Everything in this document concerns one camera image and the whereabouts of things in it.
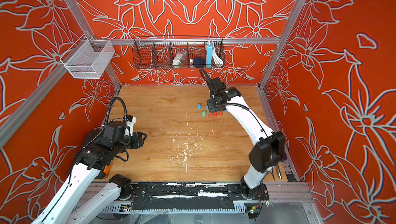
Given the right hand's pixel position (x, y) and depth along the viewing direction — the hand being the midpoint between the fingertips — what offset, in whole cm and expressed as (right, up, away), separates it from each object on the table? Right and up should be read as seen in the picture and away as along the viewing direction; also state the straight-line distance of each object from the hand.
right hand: (211, 105), depth 82 cm
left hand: (-35, -14, -8) cm, 38 cm away
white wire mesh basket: (-75, +28, +10) cm, 80 cm away
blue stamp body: (-6, -1, +22) cm, 23 cm away
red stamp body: (+1, -7, +19) cm, 21 cm away
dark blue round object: (-7, +27, +13) cm, 30 cm away
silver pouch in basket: (-18, +29, +10) cm, 35 cm away
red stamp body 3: (+8, -6, +19) cm, 21 cm away
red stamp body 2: (+5, -7, +19) cm, 21 cm away
